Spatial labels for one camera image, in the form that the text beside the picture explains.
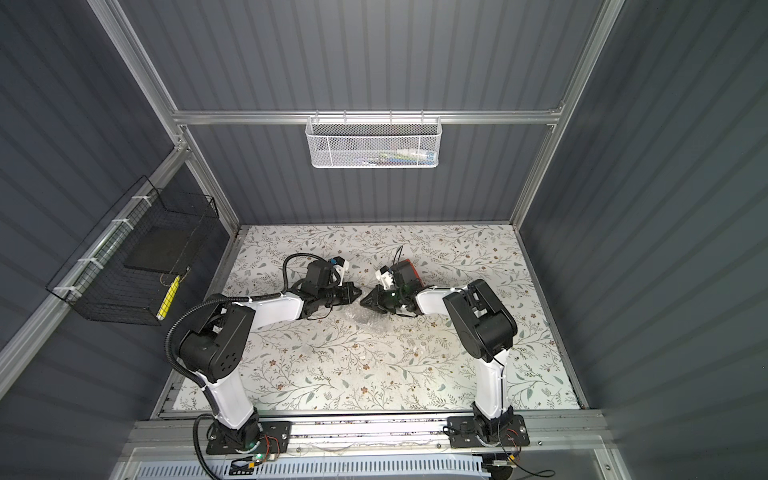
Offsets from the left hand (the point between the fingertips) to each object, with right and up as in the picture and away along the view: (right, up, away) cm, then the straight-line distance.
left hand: (367, 295), depth 93 cm
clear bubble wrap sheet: (+3, -7, -7) cm, 10 cm away
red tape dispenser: (+12, +8, -11) cm, 18 cm away
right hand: (-1, -3, -1) cm, 3 cm away
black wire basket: (-57, +18, -21) cm, 63 cm away
